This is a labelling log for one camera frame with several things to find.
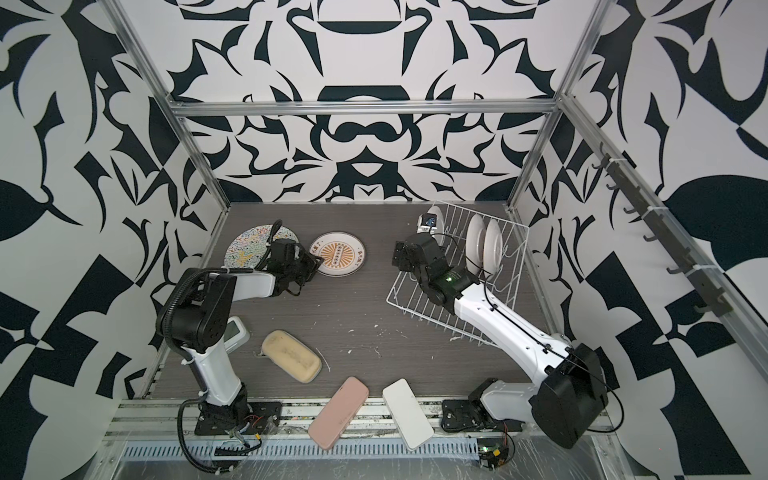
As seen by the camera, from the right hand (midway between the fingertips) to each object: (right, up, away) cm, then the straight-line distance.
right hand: (411, 244), depth 79 cm
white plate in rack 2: (+26, -2, +12) cm, 29 cm away
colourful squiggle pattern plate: (-55, -2, +26) cm, 61 cm away
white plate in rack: (+21, -1, +12) cm, 24 cm away
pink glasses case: (-18, -41, -6) cm, 45 cm away
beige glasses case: (-32, -30, +1) cm, 44 cm away
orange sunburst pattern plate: (-21, -4, +26) cm, 33 cm away
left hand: (-26, -4, +19) cm, 33 cm away
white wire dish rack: (0, -16, +15) cm, 22 cm away
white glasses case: (-2, -40, -8) cm, 41 cm away
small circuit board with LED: (+18, -49, -8) cm, 52 cm away
